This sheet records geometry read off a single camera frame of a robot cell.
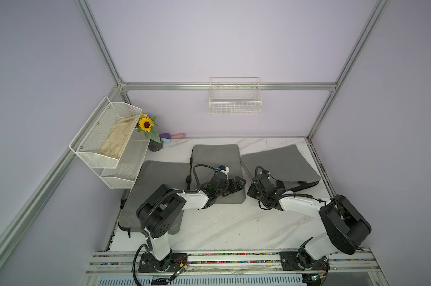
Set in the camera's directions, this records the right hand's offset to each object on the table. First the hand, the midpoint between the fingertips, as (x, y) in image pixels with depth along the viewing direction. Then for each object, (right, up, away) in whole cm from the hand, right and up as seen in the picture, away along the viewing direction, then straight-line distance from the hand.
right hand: (251, 191), depth 93 cm
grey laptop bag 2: (-25, +17, +14) cm, 33 cm away
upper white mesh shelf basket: (-70, +27, -13) cm, 76 cm away
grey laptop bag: (-56, +8, +8) cm, 57 cm away
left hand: (-6, +4, -3) cm, 7 cm away
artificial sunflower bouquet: (-57, +36, +2) cm, 67 cm away
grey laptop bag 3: (+23, +14, +13) cm, 30 cm away
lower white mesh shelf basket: (-65, +9, -5) cm, 66 cm away
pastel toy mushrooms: (-53, +31, +26) cm, 67 cm away
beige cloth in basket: (-63, +25, -16) cm, 69 cm away
